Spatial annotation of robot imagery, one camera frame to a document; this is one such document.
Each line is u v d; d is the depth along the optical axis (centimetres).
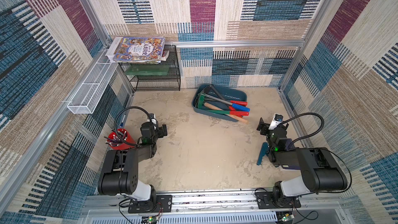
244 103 101
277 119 77
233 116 93
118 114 110
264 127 82
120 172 45
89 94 73
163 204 74
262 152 89
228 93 115
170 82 119
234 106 96
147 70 100
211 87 112
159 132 78
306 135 66
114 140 80
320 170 45
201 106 108
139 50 80
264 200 73
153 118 81
